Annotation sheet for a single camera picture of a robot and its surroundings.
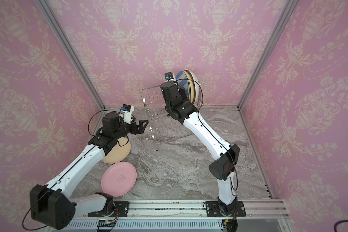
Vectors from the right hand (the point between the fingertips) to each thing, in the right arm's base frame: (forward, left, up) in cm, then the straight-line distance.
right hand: (180, 88), depth 74 cm
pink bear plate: (-31, +38, -39) cm, 63 cm away
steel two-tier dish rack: (+4, +12, -37) cm, 39 cm away
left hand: (-9, +21, -14) cm, 27 cm away
